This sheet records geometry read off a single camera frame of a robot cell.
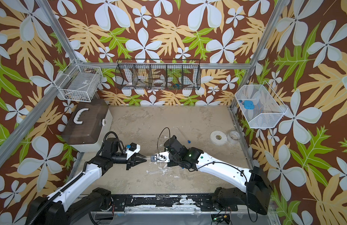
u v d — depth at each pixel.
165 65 0.92
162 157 0.64
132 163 0.69
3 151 0.50
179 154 0.56
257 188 0.40
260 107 0.84
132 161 0.68
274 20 0.72
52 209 0.39
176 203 0.75
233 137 1.01
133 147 0.65
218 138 1.01
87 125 0.94
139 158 0.72
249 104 0.86
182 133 1.01
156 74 0.98
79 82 0.86
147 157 0.76
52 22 0.73
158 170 0.86
